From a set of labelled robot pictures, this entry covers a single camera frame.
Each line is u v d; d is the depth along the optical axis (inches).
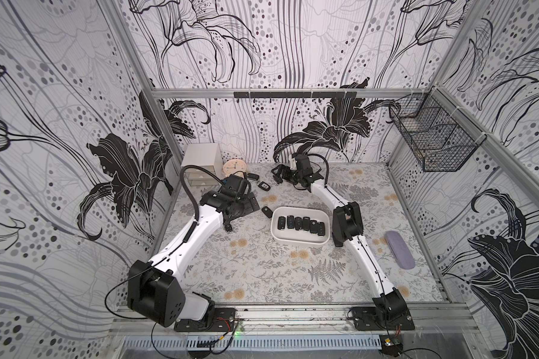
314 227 36.9
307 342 27.2
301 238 35.5
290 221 37.6
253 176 44.4
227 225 37.2
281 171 39.8
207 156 42.5
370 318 28.3
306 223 37.6
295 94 35.5
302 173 36.4
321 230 36.6
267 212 39.3
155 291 15.6
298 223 37.6
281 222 37.6
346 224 28.8
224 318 28.8
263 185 42.4
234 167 45.2
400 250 33.8
